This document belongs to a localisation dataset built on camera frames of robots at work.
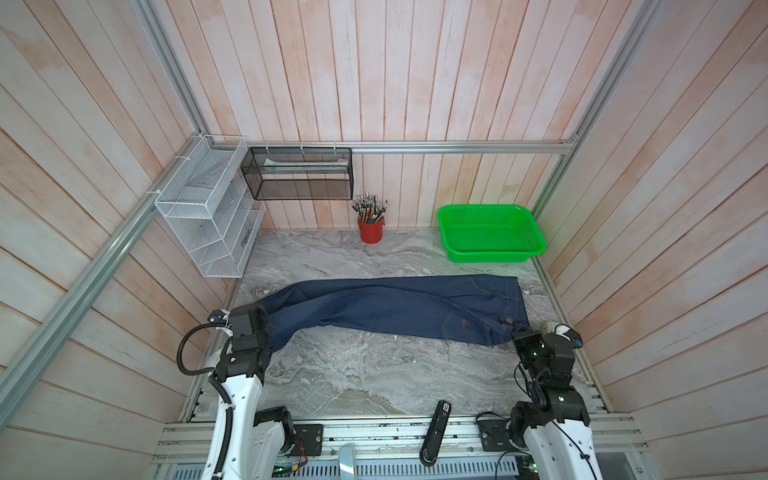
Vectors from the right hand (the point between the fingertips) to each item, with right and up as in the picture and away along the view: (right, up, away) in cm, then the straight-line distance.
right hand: (517, 324), depth 81 cm
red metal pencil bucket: (-41, +28, +32) cm, 59 cm away
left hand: (-71, -1, -1) cm, 71 cm away
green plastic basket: (+6, +28, +37) cm, 47 cm away
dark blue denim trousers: (-12, +3, +7) cm, 14 cm away
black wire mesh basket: (-67, +48, +23) cm, 86 cm away
